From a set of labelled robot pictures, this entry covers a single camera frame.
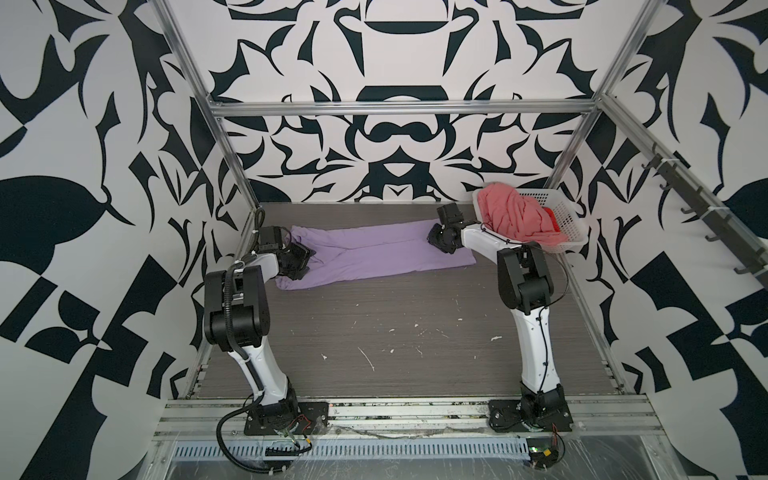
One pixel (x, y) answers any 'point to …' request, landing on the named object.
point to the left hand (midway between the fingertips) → (313, 250)
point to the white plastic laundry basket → (570, 225)
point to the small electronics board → (542, 452)
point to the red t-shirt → (553, 219)
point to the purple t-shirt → (355, 255)
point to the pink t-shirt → (511, 215)
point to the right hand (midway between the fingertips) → (433, 235)
